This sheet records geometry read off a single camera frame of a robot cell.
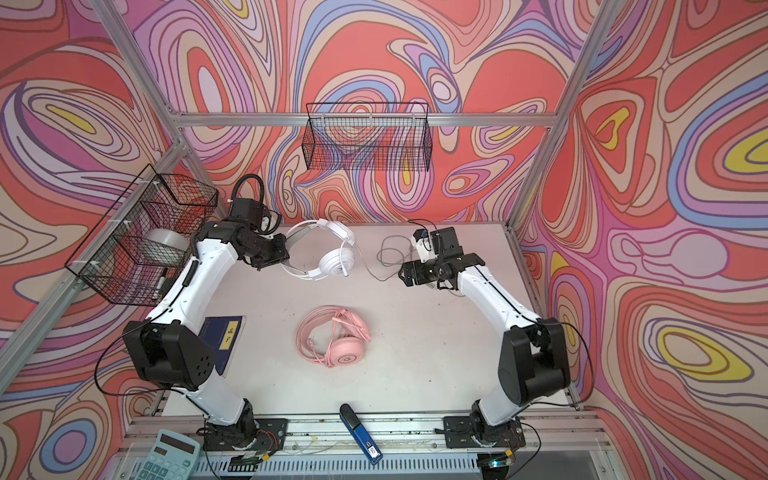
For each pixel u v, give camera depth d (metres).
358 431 0.70
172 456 0.69
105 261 0.66
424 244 0.76
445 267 0.63
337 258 0.72
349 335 0.82
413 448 0.72
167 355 0.44
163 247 0.71
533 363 0.46
